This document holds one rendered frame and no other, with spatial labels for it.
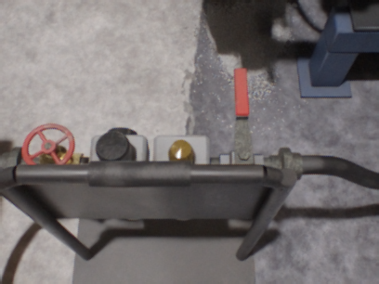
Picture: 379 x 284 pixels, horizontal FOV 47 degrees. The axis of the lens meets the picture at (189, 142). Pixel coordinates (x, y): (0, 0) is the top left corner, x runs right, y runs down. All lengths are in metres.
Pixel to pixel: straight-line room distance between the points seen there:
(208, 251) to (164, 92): 0.45
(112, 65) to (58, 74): 0.15
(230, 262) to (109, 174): 0.59
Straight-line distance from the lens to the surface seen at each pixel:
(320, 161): 0.68
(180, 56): 1.30
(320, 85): 1.27
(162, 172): 0.51
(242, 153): 0.63
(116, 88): 1.25
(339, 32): 1.09
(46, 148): 0.63
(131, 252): 1.07
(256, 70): 1.28
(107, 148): 0.61
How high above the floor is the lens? 1.05
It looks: 65 degrees down
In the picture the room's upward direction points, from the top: straight up
